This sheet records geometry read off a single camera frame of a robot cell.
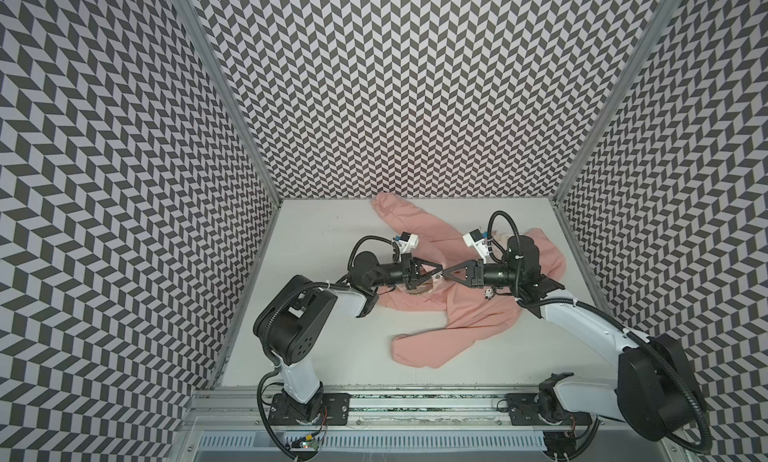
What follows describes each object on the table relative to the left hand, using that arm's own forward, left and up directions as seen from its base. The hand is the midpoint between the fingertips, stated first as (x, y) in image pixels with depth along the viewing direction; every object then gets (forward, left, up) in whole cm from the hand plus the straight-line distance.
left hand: (438, 272), depth 73 cm
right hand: (0, -2, -2) cm, 3 cm away
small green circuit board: (-33, +30, -19) cm, 49 cm away
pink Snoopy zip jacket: (+4, -13, -19) cm, 23 cm away
